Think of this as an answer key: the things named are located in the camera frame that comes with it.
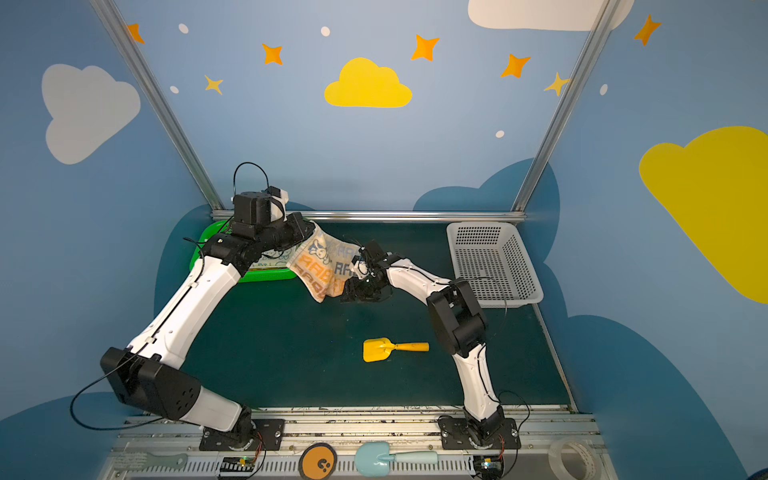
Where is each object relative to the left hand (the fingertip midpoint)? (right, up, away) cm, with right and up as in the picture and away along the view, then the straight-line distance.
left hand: (313, 221), depth 77 cm
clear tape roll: (+64, -58, -5) cm, 87 cm away
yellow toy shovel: (+17, -37, +11) cm, 42 cm away
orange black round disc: (+2, -59, -5) cm, 59 cm away
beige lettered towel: (0, -11, +9) cm, 14 cm away
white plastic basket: (+60, -10, +35) cm, 70 cm away
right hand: (+8, -22, +16) cm, 28 cm away
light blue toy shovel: (+16, -58, -6) cm, 61 cm away
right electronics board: (+45, -62, -3) cm, 76 cm away
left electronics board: (-18, -61, -3) cm, 64 cm away
